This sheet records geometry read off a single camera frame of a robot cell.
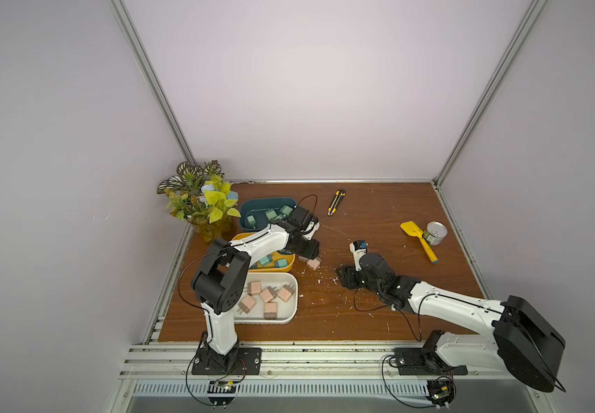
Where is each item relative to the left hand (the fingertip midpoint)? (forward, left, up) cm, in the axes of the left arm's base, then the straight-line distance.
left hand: (317, 250), depth 92 cm
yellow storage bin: (-3, +14, -3) cm, 14 cm away
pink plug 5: (-21, +15, -3) cm, 26 cm away
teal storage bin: (+21, +28, -4) cm, 36 cm away
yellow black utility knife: (+23, -7, -4) cm, 25 cm away
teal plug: (-3, +19, -2) cm, 19 cm away
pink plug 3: (-13, +22, -3) cm, 26 cm away
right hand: (-8, -8, +4) cm, 12 cm away
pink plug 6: (-15, +11, -3) cm, 19 cm away
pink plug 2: (-19, +24, -3) cm, 31 cm away
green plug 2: (+14, +27, -1) cm, 31 cm away
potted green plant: (+9, +39, +20) cm, 45 cm away
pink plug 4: (-15, +17, -3) cm, 23 cm away
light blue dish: (+32, +39, -5) cm, 50 cm away
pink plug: (-4, +1, -3) cm, 5 cm away
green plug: (+19, +19, -3) cm, 27 cm away
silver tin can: (+9, -46, 0) cm, 47 cm away
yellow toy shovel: (+12, -39, -3) cm, 40 cm away
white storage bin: (-21, +10, -4) cm, 23 cm away
